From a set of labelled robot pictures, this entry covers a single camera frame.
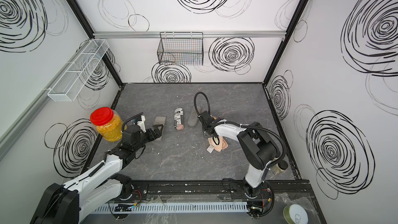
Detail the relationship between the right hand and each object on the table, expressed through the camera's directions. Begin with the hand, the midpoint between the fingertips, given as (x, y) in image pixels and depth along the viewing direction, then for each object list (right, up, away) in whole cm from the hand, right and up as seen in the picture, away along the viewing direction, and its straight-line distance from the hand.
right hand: (210, 132), depth 94 cm
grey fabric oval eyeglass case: (-11, +9, +5) cm, 15 cm away
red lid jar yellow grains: (-53, +8, -15) cm, 56 cm away
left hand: (-30, +4, -9) cm, 31 cm away
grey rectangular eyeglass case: (-31, +7, +3) cm, 32 cm away
